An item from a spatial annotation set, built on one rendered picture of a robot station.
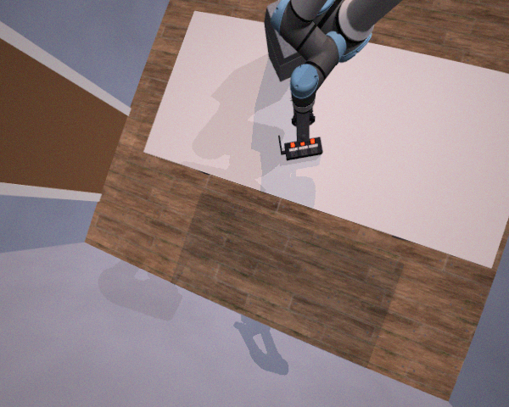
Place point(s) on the black power strip panel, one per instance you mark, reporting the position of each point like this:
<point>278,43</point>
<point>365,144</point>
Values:
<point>294,150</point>

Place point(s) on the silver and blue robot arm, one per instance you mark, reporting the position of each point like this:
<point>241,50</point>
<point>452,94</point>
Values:
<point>347,27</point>

